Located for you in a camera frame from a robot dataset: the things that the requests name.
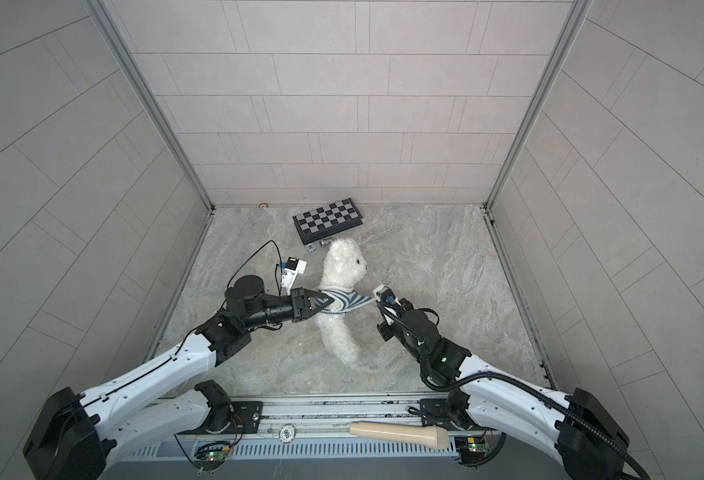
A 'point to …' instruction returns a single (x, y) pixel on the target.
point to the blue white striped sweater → (343, 300)
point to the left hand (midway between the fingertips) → (337, 304)
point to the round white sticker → (287, 433)
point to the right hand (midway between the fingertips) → (376, 302)
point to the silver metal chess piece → (325, 242)
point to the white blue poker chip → (311, 247)
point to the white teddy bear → (344, 265)
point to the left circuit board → (211, 456)
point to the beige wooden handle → (433, 437)
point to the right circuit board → (471, 444)
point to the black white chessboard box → (326, 220)
